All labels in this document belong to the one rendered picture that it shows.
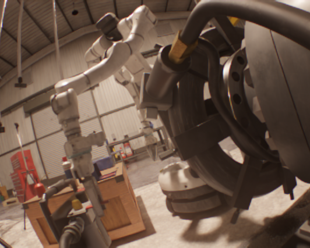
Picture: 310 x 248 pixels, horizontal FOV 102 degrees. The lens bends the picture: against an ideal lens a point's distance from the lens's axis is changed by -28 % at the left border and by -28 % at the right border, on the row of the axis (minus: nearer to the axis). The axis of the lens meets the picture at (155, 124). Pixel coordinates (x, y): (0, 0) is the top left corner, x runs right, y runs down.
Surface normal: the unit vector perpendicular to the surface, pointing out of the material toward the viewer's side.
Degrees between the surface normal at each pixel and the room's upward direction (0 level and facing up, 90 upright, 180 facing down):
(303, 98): 91
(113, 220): 90
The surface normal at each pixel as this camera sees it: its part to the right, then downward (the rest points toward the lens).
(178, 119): -0.71, 0.08
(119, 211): 0.18, -0.14
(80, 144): 0.63, -0.28
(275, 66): -0.97, 0.11
